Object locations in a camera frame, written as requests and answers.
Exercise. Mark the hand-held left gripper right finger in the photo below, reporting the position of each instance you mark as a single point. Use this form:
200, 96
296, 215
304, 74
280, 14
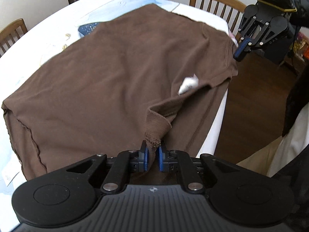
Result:
159, 160

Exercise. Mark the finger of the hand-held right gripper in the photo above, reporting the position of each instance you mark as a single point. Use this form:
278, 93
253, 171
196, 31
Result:
241, 49
262, 35

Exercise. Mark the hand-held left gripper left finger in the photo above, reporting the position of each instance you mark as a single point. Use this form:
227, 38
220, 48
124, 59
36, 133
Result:
145, 159

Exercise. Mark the brown T-shirt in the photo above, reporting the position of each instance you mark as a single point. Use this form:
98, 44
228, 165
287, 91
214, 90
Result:
108, 77

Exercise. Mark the person's right forearm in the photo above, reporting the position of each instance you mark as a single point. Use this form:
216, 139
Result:
301, 9

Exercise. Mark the pink garment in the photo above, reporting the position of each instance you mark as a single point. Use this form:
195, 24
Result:
232, 37

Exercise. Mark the person's dark top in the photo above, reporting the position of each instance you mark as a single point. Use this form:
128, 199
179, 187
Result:
295, 101

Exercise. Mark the person's beige pants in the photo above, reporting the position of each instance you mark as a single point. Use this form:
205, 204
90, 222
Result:
289, 149

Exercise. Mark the blue white printed tablecloth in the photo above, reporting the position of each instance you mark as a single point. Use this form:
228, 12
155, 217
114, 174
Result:
72, 7

